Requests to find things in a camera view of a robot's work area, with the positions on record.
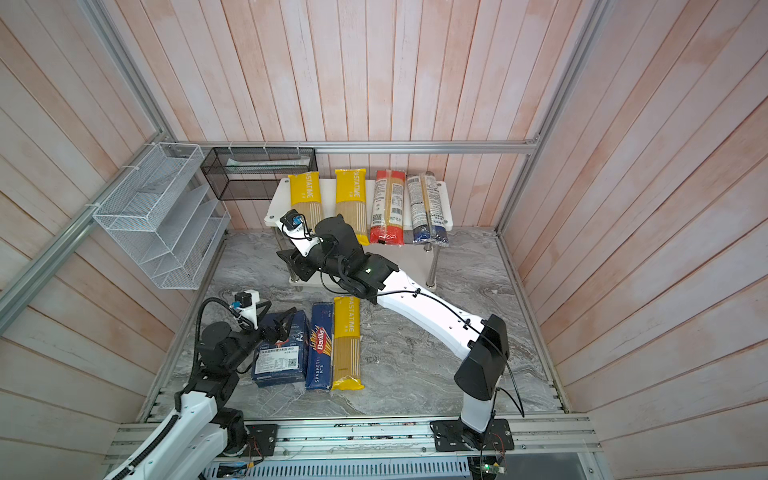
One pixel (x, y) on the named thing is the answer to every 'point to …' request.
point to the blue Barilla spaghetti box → (320, 355)
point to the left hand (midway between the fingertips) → (284, 310)
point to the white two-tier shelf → (278, 199)
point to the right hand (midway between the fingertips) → (284, 248)
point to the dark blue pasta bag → (284, 361)
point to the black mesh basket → (252, 173)
